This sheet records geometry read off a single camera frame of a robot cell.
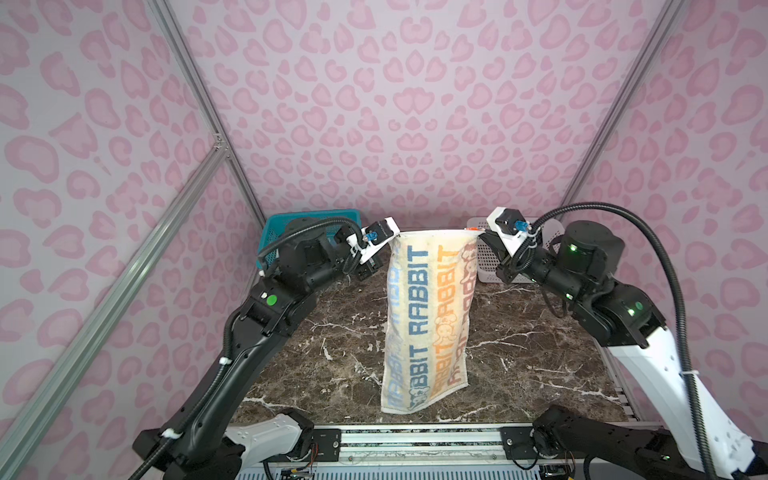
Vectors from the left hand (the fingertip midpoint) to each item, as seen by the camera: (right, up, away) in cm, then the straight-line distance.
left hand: (386, 223), depth 58 cm
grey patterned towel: (+9, -19, +4) cm, 21 cm away
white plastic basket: (+61, +3, +52) cm, 80 cm away
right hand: (+19, -1, -1) cm, 19 cm away
